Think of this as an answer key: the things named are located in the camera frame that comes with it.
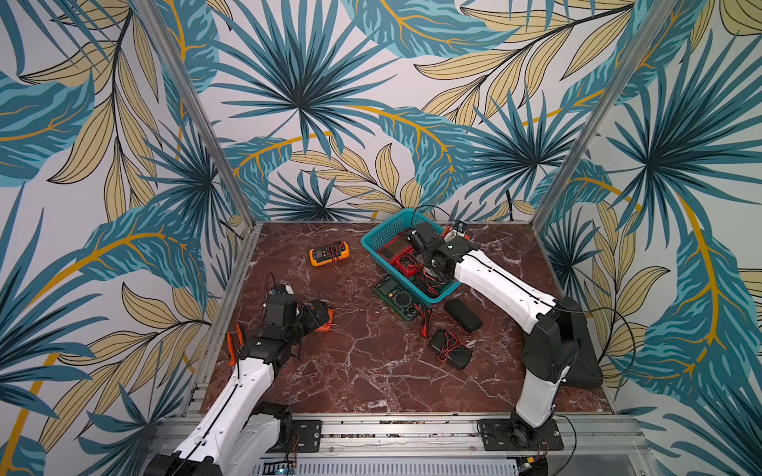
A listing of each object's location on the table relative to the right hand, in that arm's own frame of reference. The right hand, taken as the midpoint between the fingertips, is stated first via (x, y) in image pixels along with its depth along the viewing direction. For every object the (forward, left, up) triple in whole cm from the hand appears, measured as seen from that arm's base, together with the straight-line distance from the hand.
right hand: (438, 256), depth 86 cm
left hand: (-14, +35, -8) cm, 39 cm away
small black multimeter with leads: (-22, -2, -15) cm, 26 cm away
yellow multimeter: (+14, +35, -14) cm, 40 cm away
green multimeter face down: (-1, +2, -13) cm, 13 cm away
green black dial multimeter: (-4, +11, -17) cm, 20 cm away
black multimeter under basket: (-10, -8, -16) cm, 20 cm away
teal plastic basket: (+25, +9, -12) cm, 29 cm away
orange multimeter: (-18, +33, 0) cm, 38 cm away
